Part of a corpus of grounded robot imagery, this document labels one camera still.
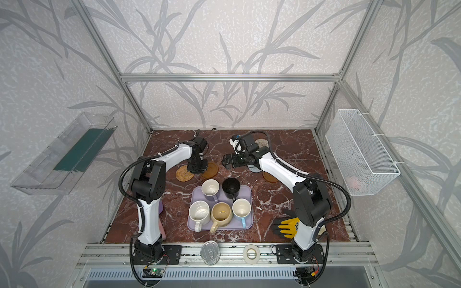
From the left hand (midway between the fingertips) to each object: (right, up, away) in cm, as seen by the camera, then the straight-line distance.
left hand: (204, 166), depth 99 cm
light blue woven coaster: (+27, -2, +2) cm, 28 cm away
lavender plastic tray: (+18, -25, -18) cm, 35 cm away
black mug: (+15, -10, -8) cm, 20 cm away
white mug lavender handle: (+5, -10, -10) cm, 15 cm away
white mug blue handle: (+20, -19, -15) cm, 31 cm away
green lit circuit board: (-15, -40, -27) cm, 51 cm away
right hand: (+15, +7, -11) cm, 20 cm away
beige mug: (+11, -22, -15) cm, 29 cm away
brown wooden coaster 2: (+35, -6, -2) cm, 36 cm away
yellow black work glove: (+43, -24, -20) cm, 53 cm away
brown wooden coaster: (+4, -3, +2) cm, 5 cm away
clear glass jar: (+8, -30, -30) cm, 43 cm away
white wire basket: (+63, +7, -37) cm, 73 cm away
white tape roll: (+25, -34, -24) cm, 49 cm away
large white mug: (+1, -21, -15) cm, 26 cm away
